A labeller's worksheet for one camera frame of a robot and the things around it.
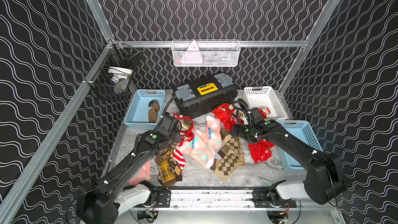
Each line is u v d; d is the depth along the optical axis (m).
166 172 0.82
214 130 0.97
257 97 1.16
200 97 0.93
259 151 0.88
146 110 1.12
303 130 0.97
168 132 0.59
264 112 1.00
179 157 0.85
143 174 0.81
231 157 0.86
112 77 0.84
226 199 0.76
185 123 0.95
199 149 0.89
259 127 0.62
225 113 1.00
